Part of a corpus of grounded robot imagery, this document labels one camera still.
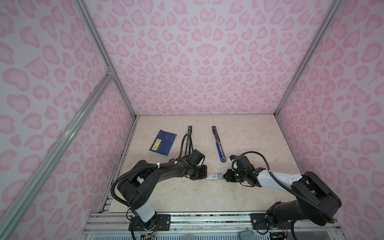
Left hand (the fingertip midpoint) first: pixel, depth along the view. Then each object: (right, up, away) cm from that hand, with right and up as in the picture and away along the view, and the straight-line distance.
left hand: (209, 174), depth 86 cm
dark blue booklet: (-31, +16, +18) cm, 39 cm away
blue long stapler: (+7, +15, +14) cm, 22 cm away
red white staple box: (+2, -2, +1) cm, 2 cm away
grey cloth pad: (+16, -22, -19) cm, 33 cm away
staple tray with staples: (+6, -1, +2) cm, 6 cm away
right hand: (+9, -1, +1) cm, 9 cm away
